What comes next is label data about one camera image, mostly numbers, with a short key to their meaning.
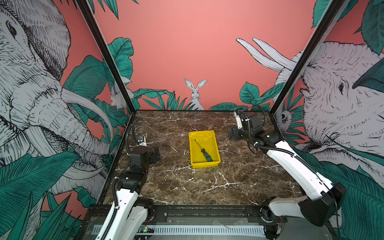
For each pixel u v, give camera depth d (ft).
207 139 3.47
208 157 3.02
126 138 3.45
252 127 1.79
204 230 2.30
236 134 2.21
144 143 2.20
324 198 1.25
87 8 2.32
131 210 2.00
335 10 2.30
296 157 1.48
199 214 2.46
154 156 2.23
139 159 1.76
